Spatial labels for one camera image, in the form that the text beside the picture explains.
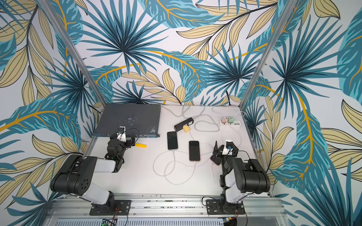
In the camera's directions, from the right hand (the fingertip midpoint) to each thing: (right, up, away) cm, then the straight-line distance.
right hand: (217, 141), depth 87 cm
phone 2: (-14, -7, +6) cm, 17 cm away
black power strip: (-23, +9, +17) cm, 30 cm away
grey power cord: (+6, +11, +23) cm, 26 cm away
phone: (-28, -1, +12) cm, 31 cm away
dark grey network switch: (-51, +13, +19) cm, 56 cm away
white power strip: (+20, +10, +20) cm, 30 cm away
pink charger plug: (+9, +13, +17) cm, 23 cm away
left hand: (-58, +5, +5) cm, 59 cm away
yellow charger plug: (-19, +7, +17) cm, 26 cm away
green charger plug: (+14, +13, +17) cm, 26 cm away
